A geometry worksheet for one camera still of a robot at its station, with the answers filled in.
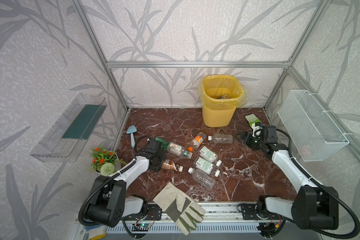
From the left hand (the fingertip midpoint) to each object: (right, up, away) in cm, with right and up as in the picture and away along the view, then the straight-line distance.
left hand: (166, 154), depth 90 cm
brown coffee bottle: (+2, -5, -6) cm, 8 cm away
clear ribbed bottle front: (+22, -11, -11) cm, 27 cm away
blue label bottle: (+40, +38, +17) cm, 58 cm away
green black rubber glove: (+62, +22, +22) cm, 69 cm away
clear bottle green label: (+24, -6, -5) cm, 25 cm away
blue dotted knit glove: (-29, -31, -22) cm, 47 cm away
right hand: (+44, +13, -4) cm, 46 cm away
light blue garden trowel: (-27, +14, +15) cm, 34 cm away
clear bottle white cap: (+36, +9, +8) cm, 38 cm away
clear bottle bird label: (+8, +3, +1) cm, 8 cm away
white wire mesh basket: (+68, +14, -27) cm, 75 cm away
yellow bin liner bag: (+39, +44, +18) cm, 61 cm away
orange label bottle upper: (+20, +7, +6) cm, 22 cm away
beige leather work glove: (+10, -24, -16) cm, 30 cm away
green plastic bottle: (-2, +6, +4) cm, 7 cm away
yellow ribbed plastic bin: (+35, +25, +13) cm, 45 cm away
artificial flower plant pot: (-29, -1, -14) cm, 32 cm away
